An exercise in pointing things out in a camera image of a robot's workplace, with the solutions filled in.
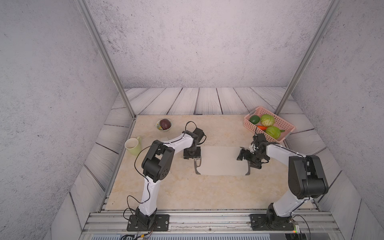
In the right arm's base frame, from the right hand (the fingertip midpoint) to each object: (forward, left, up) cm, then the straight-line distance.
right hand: (244, 160), depth 93 cm
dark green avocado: (+34, -14, +1) cm, 36 cm away
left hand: (+2, +29, -2) cm, 29 cm away
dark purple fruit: (+26, +52, +5) cm, 58 cm away
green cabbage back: (+30, -21, +5) cm, 37 cm away
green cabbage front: (+17, -21, +6) cm, 28 cm away
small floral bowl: (+27, +57, +2) cm, 63 cm away
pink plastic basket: (+29, -31, +2) cm, 42 cm away
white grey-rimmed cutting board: (+1, +16, -3) cm, 16 cm away
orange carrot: (+27, -18, -1) cm, 33 cm away
